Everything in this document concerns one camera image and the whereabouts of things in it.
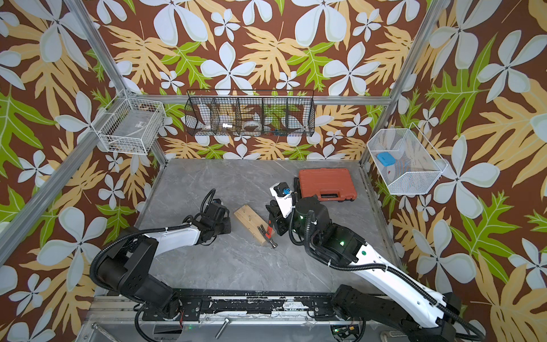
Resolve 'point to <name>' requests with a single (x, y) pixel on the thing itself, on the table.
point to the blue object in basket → (386, 159)
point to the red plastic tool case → (332, 184)
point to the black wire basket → (250, 112)
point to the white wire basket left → (131, 126)
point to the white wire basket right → (408, 164)
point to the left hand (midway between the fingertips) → (228, 221)
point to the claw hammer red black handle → (268, 234)
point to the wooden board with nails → (251, 221)
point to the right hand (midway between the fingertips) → (267, 204)
